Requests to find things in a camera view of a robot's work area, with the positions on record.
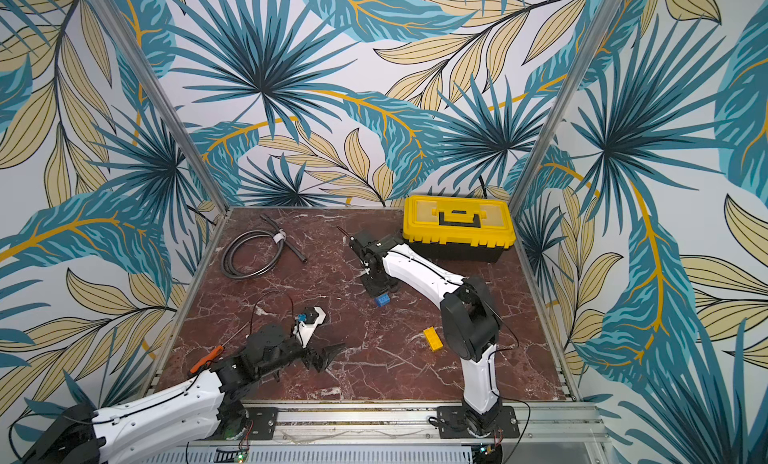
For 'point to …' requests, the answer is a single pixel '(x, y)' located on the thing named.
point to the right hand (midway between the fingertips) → (380, 287)
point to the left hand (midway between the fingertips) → (332, 337)
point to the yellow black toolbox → (459, 229)
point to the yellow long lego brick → (433, 338)
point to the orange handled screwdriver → (213, 354)
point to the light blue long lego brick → (382, 300)
